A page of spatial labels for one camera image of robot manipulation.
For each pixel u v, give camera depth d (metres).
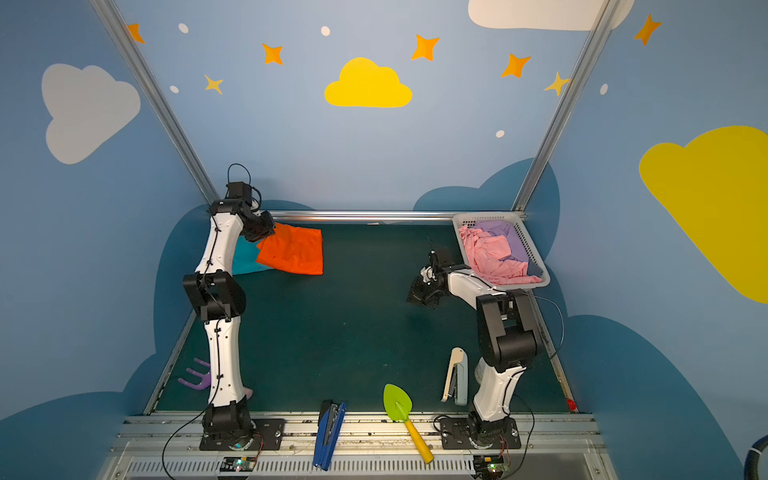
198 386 0.82
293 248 1.08
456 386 0.80
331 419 0.75
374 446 0.73
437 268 0.79
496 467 0.71
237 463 0.71
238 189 0.84
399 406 0.78
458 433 0.75
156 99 0.83
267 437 0.74
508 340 0.50
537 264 0.99
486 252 1.05
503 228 1.11
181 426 0.65
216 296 0.66
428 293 0.83
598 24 0.72
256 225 0.90
